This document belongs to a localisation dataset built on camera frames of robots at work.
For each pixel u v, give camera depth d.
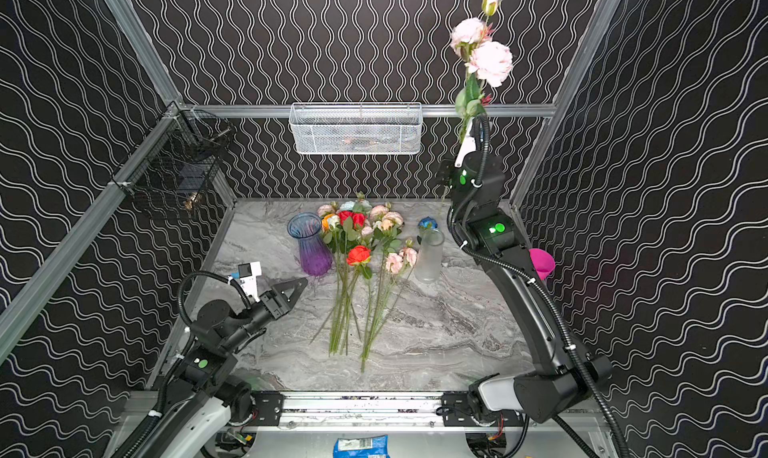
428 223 1.06
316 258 1.04
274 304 0.63
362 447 0.69
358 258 0.95
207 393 0.54
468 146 0.54
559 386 0.37
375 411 0.75
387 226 1.06
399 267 0.98
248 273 0.66
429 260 0.95
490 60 0.50
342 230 1.00
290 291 0.61
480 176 0.42
